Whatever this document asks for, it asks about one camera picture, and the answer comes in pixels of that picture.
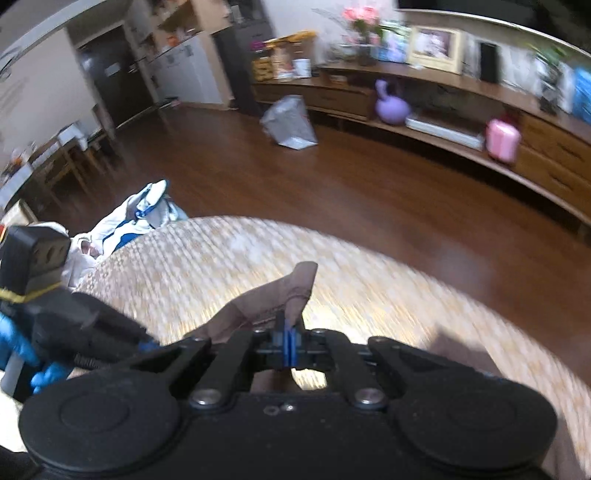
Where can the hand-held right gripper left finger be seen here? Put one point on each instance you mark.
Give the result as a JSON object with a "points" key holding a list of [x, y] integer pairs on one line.
{"points": [[279, 341]]}

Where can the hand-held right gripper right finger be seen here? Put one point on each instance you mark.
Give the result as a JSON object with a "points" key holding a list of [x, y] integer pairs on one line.
{"points": [[292, 344]]}

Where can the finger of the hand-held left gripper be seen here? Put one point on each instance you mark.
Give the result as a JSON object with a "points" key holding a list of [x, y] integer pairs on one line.
{"points": [[138, 345]]}

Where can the brown shirt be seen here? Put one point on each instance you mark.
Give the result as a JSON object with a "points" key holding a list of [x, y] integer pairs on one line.
{"points": [[258, 309]]}

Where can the person's left hand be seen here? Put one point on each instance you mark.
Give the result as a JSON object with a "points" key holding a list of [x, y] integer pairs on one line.
{"points": [[18, 341]]}

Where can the white blue garment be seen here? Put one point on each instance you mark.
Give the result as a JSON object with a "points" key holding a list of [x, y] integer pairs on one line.
{"points": [[138, 217]]}

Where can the dining table with white cloth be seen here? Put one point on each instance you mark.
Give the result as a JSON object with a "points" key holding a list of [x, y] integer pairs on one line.
{"points": [[18, 177]]}

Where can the wooden dining chair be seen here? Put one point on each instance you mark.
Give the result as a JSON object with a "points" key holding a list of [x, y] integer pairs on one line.
{"points": [[60, 166]]}

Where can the silver plastic bag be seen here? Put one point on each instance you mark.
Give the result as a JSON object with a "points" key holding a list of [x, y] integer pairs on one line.
{"points": [[291, 122]]}

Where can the dark wooden door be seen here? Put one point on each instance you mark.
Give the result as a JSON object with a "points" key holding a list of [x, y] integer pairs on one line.
{"points": [[111, 78]]}

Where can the purple kettlebell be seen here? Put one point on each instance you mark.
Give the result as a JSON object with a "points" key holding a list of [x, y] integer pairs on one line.
{"points": [[392, 108]]}

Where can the white flat device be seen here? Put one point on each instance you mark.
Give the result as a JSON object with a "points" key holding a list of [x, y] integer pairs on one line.
{"points": [[443, 129]]}

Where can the white packet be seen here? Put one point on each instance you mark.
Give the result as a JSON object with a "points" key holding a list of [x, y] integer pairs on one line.
{"points": [[302, 68]]}

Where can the black cabinet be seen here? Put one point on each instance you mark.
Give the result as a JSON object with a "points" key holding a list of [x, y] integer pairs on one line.
{"points": [[240, 69]]}

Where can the white wardrobe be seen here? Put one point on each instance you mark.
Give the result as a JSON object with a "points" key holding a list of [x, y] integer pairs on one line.
{"points": [[194, 74]]}

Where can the yellow snack packages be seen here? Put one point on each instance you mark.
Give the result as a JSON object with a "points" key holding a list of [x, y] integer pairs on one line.
{"points": [[281, 55]]}

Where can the pink case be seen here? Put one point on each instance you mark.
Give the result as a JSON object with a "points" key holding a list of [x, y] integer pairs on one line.
{"points": [[502, 141]]}

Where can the wooden console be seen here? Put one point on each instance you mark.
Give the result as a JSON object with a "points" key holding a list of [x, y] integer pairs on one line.
{"points": [[545, 152]]}

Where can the pink flowers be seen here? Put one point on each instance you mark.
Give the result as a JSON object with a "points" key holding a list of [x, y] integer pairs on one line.
{"points": [[362, 18]]}

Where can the black speaker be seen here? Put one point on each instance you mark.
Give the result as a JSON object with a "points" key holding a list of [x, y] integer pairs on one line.
{"points": [[488, 62]]}

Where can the black television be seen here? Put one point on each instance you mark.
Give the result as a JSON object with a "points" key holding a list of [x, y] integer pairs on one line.
{"points": [[508, 9]]}

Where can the cream photo frame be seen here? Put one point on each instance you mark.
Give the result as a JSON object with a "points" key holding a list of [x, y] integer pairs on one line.
{"points": [[434, 48]]}

